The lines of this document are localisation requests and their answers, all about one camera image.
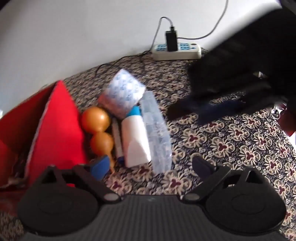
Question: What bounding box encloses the white power strip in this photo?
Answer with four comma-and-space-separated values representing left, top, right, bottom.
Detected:
151, 42, 202, 61

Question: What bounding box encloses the clear plastic box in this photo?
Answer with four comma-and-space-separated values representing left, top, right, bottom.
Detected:
138, 91, 173, 175

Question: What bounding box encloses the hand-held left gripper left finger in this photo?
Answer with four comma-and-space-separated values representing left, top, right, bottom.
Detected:
38, 155, 122, 202

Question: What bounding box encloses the charger cable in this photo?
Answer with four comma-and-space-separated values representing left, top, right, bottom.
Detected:
96, 17, 174, 80

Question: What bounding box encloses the orange gourd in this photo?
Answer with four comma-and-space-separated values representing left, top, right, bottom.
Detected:
80, 106, 116, 172

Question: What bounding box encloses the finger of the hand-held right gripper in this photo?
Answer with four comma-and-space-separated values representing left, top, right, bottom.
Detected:
166, 93, 209, 121
197, 98, 246, 124

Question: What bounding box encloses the white marker with blue cap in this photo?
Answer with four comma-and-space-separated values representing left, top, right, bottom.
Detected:
111, 117, 126, 164

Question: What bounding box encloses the blue patterned tissue pack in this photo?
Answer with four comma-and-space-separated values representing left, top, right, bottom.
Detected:
98, 69, 147, 119

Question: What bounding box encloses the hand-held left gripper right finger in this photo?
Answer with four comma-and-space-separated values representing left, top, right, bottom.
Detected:
182, 156, 263, 202

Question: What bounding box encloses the power strip cord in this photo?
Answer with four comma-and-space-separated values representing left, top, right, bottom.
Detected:
177, 0, 229, 40

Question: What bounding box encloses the black charger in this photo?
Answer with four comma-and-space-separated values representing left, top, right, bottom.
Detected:
165, 26, 179, 52

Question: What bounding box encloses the red cardboard box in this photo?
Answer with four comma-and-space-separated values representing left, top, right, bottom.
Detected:
0, 80, 90, 189

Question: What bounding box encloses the floral patterned tablecloth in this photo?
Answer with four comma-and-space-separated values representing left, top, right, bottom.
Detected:
0, 47, 296, 235

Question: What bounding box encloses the white bottle with blue cap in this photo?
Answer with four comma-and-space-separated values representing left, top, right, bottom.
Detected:
121, 105, 152, 168

